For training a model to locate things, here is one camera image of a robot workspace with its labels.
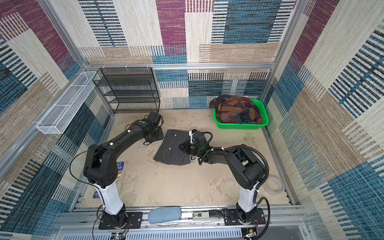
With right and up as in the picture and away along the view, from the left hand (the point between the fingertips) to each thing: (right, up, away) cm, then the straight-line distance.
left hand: (160, 135), depth 94 cm
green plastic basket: (+70, +17, +15) cm, 73 cm away
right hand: (+12, -7, -3) cm, 14 cm away
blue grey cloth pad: (+7, -36, -21) cm, 43 cm away
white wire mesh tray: (-43, +8, -23) cm, 50 cm away
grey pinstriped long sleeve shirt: (+6, -10, -2) cm, 12 cm away
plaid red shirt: (+48, +17, +9) cm, 52 cm away
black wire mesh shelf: (-26, +32, +17) cm, 44 cm away
